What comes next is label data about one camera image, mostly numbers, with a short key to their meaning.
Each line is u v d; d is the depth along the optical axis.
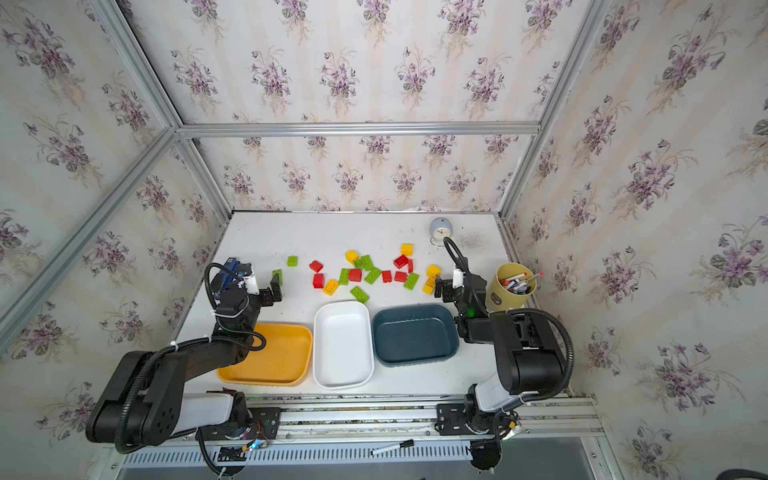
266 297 0.80
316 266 1.04
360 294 0.97
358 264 1.04
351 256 1.05
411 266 1.02
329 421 0.75
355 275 1.02
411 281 1.01
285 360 0.83
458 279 0.83
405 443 0.70
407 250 1.09
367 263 1.04
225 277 1.00
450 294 0.84
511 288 0.88
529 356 0.46
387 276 1.01
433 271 1.01
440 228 1.07
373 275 1.02
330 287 0.98
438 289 0.86
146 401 0.42
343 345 0.84
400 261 1.04
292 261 1.05
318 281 0.98
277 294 0.82
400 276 1.01
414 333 0.89
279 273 1.01
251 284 0.77
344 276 1.01
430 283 0.99
